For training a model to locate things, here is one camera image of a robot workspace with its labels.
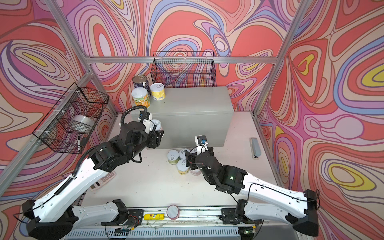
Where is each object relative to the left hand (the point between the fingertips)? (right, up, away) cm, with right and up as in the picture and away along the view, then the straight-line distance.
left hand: (158, 129), depth 66 cm
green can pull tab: (+3, -17, +23) cm, 28 cm away
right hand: (+16, -11, +2) cm, 20 cm away
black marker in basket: (-40, -8, +6) cm, 41 cm away
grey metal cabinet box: (+12, +9, +14) cm, 21 cm away
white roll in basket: (-38, +2, +4) cm, 38 cm away
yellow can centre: (+9, -23, +20) cm, 32 cm away
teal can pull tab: (+9, -15, +25) cm, 30 cm away
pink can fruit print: (+17, -25, +18) cm, 36 cm away
